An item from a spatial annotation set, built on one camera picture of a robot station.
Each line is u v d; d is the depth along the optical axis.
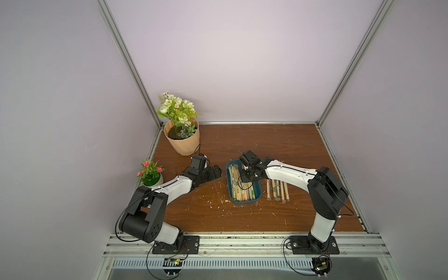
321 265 0.70
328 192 0.47
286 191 0.89
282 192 0.89
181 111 0.89
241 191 0.88
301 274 0.67
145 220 0.43
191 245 0.73
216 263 0.70
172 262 0.71
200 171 0.73
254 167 0.68
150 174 0.84
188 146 0.93
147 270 0.63
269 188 0.90
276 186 0.90
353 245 0.74
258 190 0.87
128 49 0.85
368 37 0.79
